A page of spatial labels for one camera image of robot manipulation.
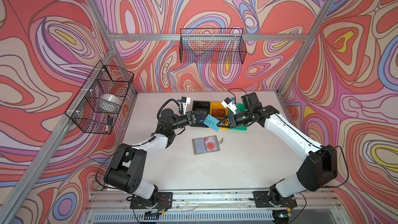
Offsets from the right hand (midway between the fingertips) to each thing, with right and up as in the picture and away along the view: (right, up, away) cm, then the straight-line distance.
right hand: (220, 128), depth 74 cm
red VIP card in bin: (+3, +7, +30) cm, 31 cm away
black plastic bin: (-9, +8, +30) cm, 33 cm away
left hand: (-7, +6, 0) cm, 9 cm away
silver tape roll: (-53, +14, -2) cm, 54 cm away
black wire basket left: (-60, +10, -1) cm, 61 cm away
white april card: (-4, -12, +19) cm, 22 cm away
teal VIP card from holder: (-4, +3, +1) cm, 5 cm away
